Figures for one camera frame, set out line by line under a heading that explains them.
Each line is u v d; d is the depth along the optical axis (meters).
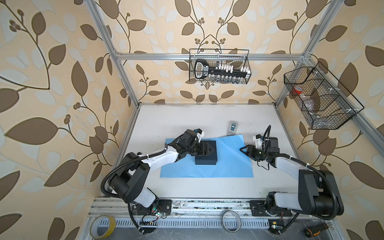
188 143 0.69
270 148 0.72
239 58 0.91
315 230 0.67
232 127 1.02
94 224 0.67
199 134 0.80
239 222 0.71
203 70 0.85
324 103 0.74
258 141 0.85
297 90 0.88
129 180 0.44
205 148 0.76
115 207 0.77
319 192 0.42
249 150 0.82
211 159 0.84
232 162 0.90
